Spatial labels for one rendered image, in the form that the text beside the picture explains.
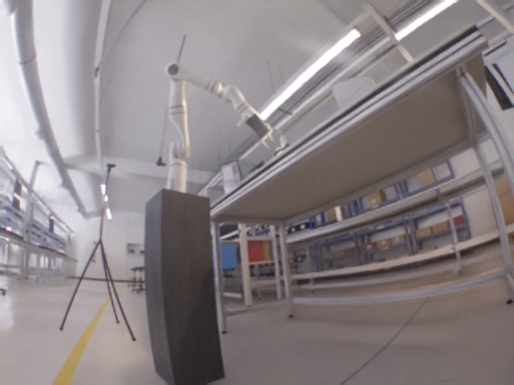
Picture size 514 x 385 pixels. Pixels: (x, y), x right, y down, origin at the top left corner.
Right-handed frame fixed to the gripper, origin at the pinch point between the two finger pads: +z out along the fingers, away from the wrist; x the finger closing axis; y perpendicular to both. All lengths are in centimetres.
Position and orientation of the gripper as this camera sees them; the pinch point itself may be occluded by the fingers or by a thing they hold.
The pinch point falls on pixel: (272, 146)
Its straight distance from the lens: 109.5
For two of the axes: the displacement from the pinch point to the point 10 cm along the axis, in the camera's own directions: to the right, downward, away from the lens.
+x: -5.5, 3.4, 7.7
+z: 6.6, 7.4, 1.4
